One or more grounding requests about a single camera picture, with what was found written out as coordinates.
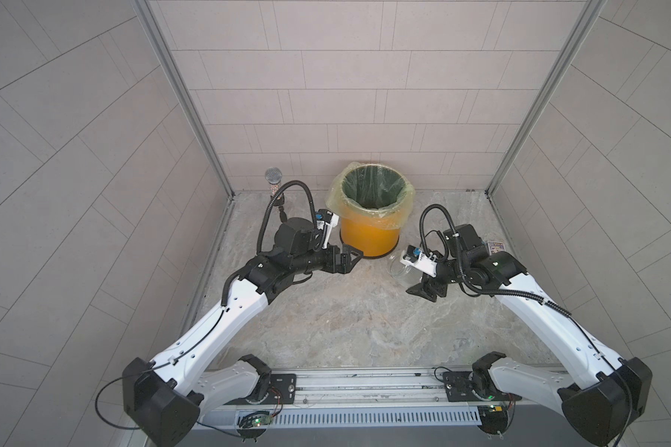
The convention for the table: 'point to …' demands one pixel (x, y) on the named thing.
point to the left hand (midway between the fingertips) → (355, 252)
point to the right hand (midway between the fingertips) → (412, 273)
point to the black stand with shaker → (274, 177)
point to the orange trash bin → (375, 242)
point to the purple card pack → (495, 247)
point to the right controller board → (494, 419)
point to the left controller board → (253, 425)
